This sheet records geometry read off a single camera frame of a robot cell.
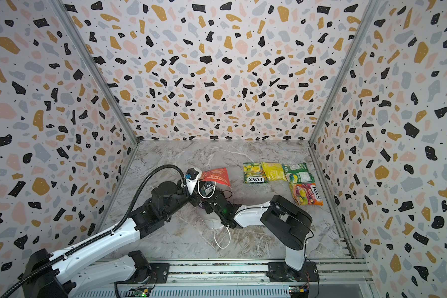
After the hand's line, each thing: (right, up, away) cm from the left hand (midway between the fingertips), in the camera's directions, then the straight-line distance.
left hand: (205, 180), depth 73 cm
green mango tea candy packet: (+22, 0, +31) cm, 38 cm away
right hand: (-2, -9, +16) cm, 18 cm away
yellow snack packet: (+33, +1, +29) cm, 44 cm away
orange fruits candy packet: (+48, -10, +22) cm, 53 cm away
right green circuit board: (+36, -43, -2) cm, 56 cm away
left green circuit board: (-24, -42, -3) cm, 49 cm away
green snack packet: (+46, 0, +29) cm, 55 cm away
